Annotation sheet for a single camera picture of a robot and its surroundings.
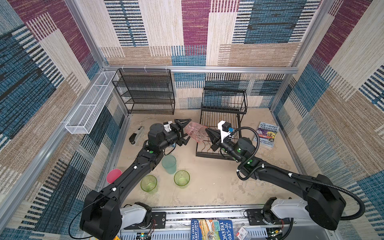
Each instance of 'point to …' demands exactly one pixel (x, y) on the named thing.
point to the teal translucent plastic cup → (169, 163)
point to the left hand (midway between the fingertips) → (193, 125)
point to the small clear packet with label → (241, 232)
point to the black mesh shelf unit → (146, 91)
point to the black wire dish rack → (218, 105)
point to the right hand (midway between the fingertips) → (208, 130)
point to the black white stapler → (134, 138)
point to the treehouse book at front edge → (212, 229)
